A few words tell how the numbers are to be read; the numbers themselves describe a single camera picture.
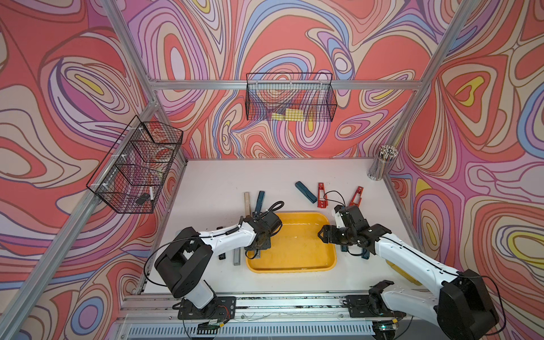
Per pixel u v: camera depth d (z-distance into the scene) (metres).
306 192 1.04
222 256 0.84
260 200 1.00
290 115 0.82
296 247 0.88
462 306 0.40
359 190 1.05
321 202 1.02
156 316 0.73
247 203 0.99
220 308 0.73
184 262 0.44
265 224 0.69
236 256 0.83
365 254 0.75
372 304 0.67
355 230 0.64
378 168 1.05
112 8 0.68
